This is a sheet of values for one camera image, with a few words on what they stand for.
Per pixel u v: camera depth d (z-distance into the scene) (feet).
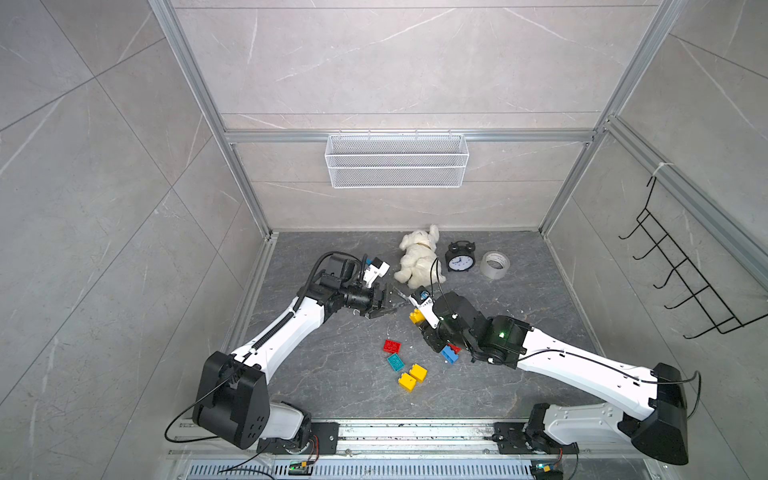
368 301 2.25
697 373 1.44
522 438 2.39
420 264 3.14
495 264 3.59
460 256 3.38
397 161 3.31
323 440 2.40
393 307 2.21
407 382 2.63
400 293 2.30
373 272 2.43
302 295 1.88
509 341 1.63
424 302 2.05
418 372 2.68
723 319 1.92
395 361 2.81
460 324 1.74
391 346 2.89
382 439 2.45
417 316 2.34
